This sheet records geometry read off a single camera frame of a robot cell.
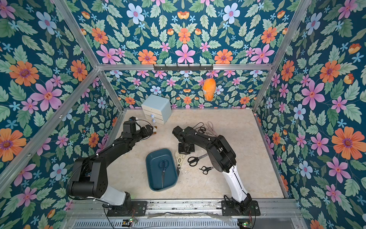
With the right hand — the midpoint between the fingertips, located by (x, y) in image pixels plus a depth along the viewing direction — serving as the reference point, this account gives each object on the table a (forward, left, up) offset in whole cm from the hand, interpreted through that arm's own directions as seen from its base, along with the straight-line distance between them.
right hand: (185, 152), depth 95 cm
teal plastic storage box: (-13, +14, +2) cm, 19 cm away
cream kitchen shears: (-5, +3, +2) cm, 6 cm away
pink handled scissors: (+20, -18, 0) cm, 27 cm away
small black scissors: (-11, -14, 0) cm, 18 cm away
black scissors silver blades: (-6, -6, 0) cm, 8 cm away
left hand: (+11, +24, +14) cm, 30 cm away
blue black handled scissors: (-10, +13, +2) cm, 16 cm away
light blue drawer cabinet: (+25, +21, +17) cm, 37 cm away
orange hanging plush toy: (+35, -16, +27) cm, 47 cm away
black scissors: (+20, -11, -1) cm, 23 cm away
